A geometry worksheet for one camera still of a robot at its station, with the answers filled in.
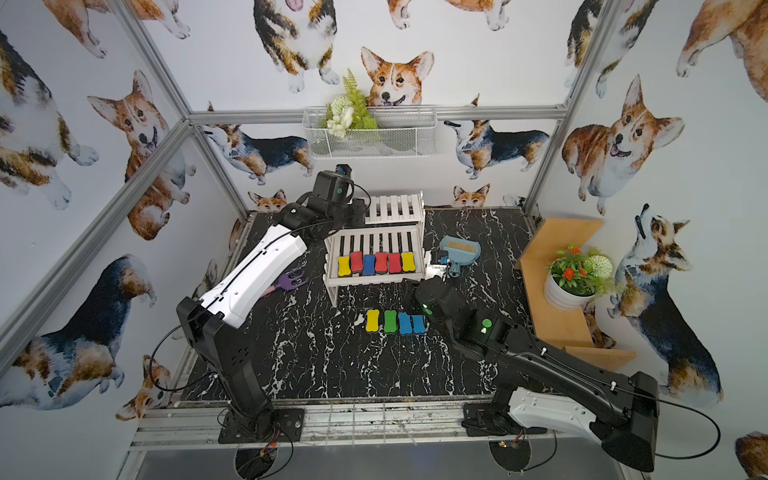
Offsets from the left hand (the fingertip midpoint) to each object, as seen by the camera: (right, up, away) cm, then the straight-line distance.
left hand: (358, 199), depth 80 cm
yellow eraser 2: (-5, -19, +8) cm, 21 cm away
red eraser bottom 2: (+5, -18, +10) cm, 21 cm away
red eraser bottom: (-1, -17, +8) cm, 19 cm away
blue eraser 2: (+17, -36, +10) cm, 41 cm away
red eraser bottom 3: (+9, -17, +8) cm, 21 cm away
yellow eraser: (+3, -35, +10) cm, 37 cm away
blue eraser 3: (+2, -18, +6) cm, 19 cm away
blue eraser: (+13, -36, +10) cm, 40 cm away
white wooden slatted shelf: (+8, -14, +14) cm, 22 cm away
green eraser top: (+8, -36, +10) cm, 38 cm away
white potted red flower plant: (+56, -21, -4) cm, 60 cm away
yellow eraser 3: (+14, -18, +10) cm, 24 cm away
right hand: (+15, -19, -9) cm, 26 cm away
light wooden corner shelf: (+54, -35, +1) cm, 65 cm away
